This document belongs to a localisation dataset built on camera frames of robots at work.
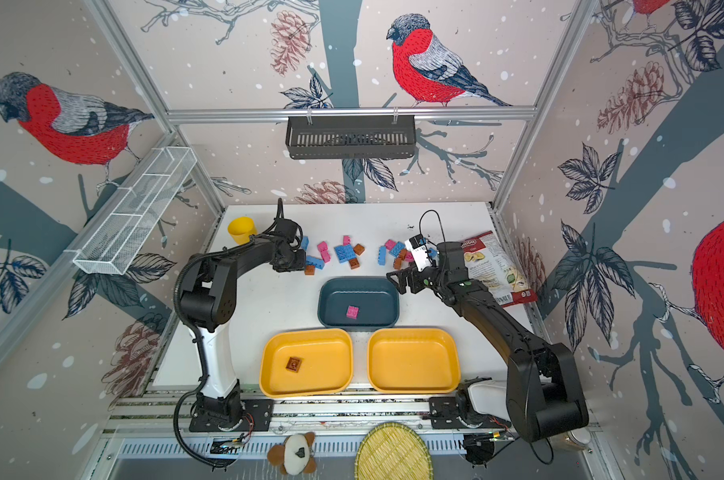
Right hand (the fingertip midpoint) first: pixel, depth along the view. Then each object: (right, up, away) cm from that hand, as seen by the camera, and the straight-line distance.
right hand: (400, 272), depth 85 cm
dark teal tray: (-7, -10, +10) cm, 16 cm away
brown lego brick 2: (-13, +6, +22) cm, 26 cm away
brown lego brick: (-30, -25, -5) cm, 39 cm away
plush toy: (-26, -39, -19) cm, 50 cm away
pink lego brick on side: (-26, +6, +22) cm, 34 cm away
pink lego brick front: (-14, -13, +5) cm, 20 cm away
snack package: (+30, +2, +13) cm, 33 cm away
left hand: (-34, +1, +17) cm, 38 cm away
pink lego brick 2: (-18, +8, +23) cm, 30 cm away
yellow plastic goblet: (-52, +13, +13) cm, 55 cm away
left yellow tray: (-20, -25, -5) cm, 32 cm away
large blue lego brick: (-18, +4, +22) cm, 29 cm away
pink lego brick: (-24, +2, +19) cm, 31 cm away
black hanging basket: (-18, +46, +22) cm, 54 cm away
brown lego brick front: (-30, -1, +16) cm, 34 cm away
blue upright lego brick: (-4, +3, +19) cm, 20 cm away
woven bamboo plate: (-3, -40, -16) cm, 43 cm away
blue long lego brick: (-29, +1, +18) cm, 34 cm away
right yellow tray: (+5, -25, -2) cm, 25 cm away
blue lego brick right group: (+1, +6, +23) cm, 23 cm away
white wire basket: (-72, +8, -12) cm, 74 cm away
